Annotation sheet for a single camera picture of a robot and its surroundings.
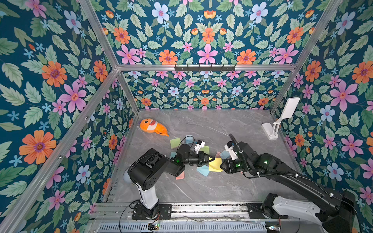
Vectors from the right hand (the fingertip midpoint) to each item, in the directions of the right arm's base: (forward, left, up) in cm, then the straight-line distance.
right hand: (225, 163), depth 74 cm
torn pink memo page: (-2, +24, -15) cm, 28 cm away
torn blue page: (+21, +23, -13) cm, 34 cm away
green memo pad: (+18, +10, -17) cm, 26 cm away
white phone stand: (+29, -37, -12) cm, 49 cm away
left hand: (+3, +5, -4) cm, 7 cm away
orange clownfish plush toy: (+30, +49, -7) cm, 58 cm away
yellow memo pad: (+1, +5, -5) cm, 7 cm away
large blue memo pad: (+2, +11, -14) cm, 18 cm away
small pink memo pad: (+12, +2, -15) cm, 19 cm away
